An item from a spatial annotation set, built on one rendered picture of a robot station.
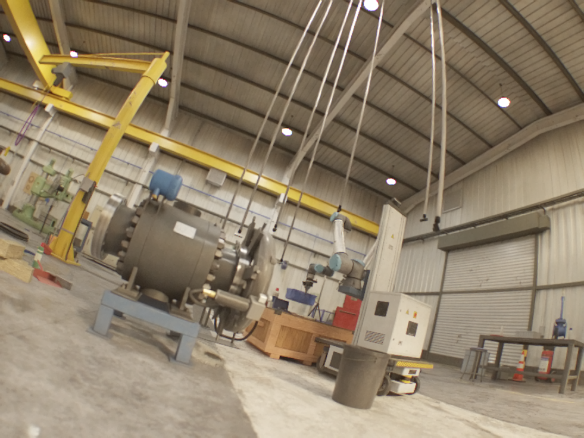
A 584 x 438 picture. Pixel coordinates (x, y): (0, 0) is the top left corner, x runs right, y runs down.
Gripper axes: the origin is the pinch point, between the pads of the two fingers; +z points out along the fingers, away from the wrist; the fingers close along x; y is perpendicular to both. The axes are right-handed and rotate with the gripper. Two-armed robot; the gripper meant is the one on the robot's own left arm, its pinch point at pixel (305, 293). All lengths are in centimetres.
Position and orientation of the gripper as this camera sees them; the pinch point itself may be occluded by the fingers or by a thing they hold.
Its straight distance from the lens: 331.3
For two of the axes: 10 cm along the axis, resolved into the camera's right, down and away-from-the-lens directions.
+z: -2.8, 9.1, -3.0
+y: -8.6, -3.8, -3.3
